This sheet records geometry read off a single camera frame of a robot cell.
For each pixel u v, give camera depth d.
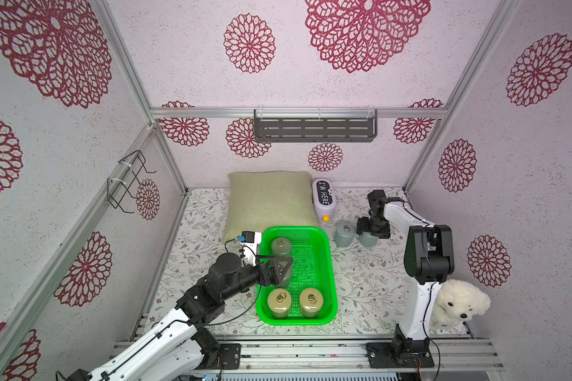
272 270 0.58
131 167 0.78
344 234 0.95
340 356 0.76
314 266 0.94
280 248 0.90
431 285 0.57
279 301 0.76
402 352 0.65
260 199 1.00
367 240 0.97
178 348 0.60
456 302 0.66
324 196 1.04
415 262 0.55
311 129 1.00
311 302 0.76
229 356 0.74
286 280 0.85
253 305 0.84
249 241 0.61
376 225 0.85
